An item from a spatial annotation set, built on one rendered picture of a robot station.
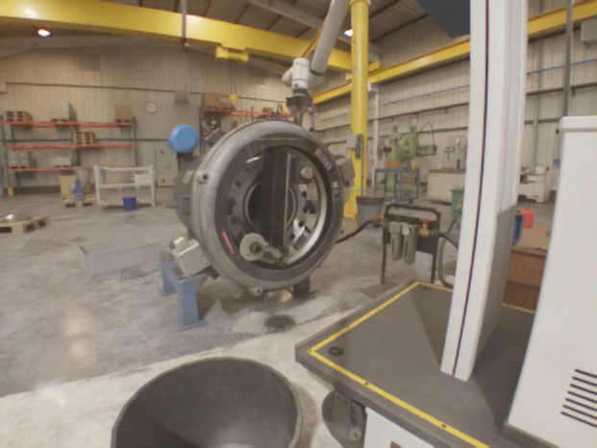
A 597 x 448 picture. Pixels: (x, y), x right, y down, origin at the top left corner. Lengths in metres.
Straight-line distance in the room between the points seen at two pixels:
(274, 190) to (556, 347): 0.97
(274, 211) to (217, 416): 0.75
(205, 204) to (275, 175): 0.30
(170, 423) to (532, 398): 0.67
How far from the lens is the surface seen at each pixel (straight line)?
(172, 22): 12.94
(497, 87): 0.63
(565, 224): 0.50
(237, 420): 0.77
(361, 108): 4.97
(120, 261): 2.64
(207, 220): 1.08
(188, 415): 0.75
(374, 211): 3.92
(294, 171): 1.16
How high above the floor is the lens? 0.76
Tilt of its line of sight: 10 degrees down
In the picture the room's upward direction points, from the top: straight up
